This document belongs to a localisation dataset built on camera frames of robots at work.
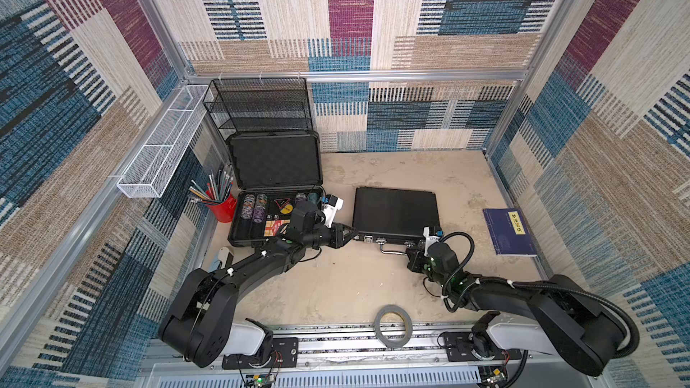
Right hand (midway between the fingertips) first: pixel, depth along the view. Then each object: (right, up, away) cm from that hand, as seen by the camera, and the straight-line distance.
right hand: (410, 253), depth 91 cm
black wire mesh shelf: (-54, +54, +15) cm, 77 cm away
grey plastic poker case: (-49, +27, +9) cm, 57 cm away
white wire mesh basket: (-72, +27, -19) cm, 79 cm away
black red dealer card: (-46, +16, +12) cm, 50 cm away
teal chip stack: (-34, +18, +11) cm, 40 cm away
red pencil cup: (-64, +14, +6) cm, 66 cm away
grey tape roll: (-12, -17, -14) cm, 25 cm away
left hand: (-18, +9, -9) cm, 22 cm away
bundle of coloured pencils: (-67, +22, +6) cm, 70 cm away
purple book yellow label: (+36, +6, +5) cm, 37 cm away
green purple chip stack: (-53, +13, +9) cm, 55 cm away
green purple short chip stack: (-38, +18, +11) cm, 44 cm away
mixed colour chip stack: (-57, +15, +9) cm, 60 cm away
